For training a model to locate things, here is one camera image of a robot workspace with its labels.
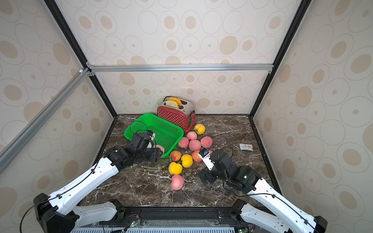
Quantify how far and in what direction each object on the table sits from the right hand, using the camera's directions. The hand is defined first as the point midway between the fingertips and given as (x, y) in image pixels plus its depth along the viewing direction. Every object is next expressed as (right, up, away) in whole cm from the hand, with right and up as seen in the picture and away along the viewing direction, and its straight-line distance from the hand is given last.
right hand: (204, 169), depth 71 cm
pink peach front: (-14, -9, +9) cm, 19 cm away
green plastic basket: (-24, +15, +36) cm, 46 cm away
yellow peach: (-9, 0, +17) cm, 19 cm away
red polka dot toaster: (-10, +28, +26) cm, 40 cm away
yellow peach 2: (-16, -3, +13) cm, 21 cm away
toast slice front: (-18, +37, +29) cm, 51 cm away
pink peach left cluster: (-11, +11, +25) cm, 29 cm away
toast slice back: (-14, +39, +31) cm, 52 cm away
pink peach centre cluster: (-4, +9, +26) cm, 28 cm away
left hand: (-22, +8, +5) cm, 24 cm away
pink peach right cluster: (+4, +11, +26) cm, 29 cm away
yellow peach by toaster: (0, +20, +34) cm, 40 cm away
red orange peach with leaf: (-15, +3, +20) cm, 25 cm away
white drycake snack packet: (+32, +7, +29) cm, 44 cm away
